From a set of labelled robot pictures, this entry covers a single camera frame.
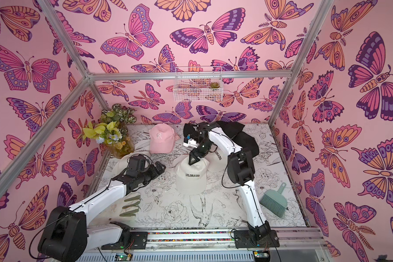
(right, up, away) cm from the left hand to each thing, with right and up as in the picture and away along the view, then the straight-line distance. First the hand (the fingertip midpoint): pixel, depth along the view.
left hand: (162, 169), depth 88 cm
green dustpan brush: (+59, -16, -4) cm, 61 cm away
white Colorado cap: (+16, -7, +3) cm, 17 cm away
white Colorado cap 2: (+31, +4, +9) cm, 32 cm away
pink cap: (-4, +16, +15) cm, 23 cm away
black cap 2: (+50, +15, +17) cm, 55 cm away
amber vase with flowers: (-26, +21, -3) cm, 34 cm away
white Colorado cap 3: (-24, +2, +4) cm, 25 cm away
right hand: (+18, +5, +4) cm, 19 cm away
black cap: (+12, +23, +28) cm, 39 cm away
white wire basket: (+19, +48, +7) cm, 53 cm away
